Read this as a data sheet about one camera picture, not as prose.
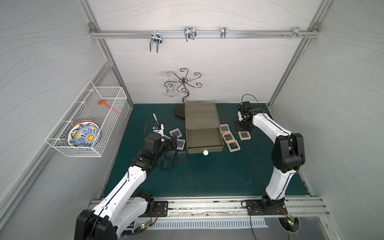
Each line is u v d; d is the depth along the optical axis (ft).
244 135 3.35
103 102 2.57
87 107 2.31
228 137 3.32
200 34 2.56
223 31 2.37
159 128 2.26
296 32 2.51
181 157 2.99
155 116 3.67
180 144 2.98
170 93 3.33
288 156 1.74
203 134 2.97
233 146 3.15
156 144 2.00
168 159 2.95
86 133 2.05
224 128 3.43
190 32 2.51
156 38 2.56
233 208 2.47
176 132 3.34
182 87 2.78
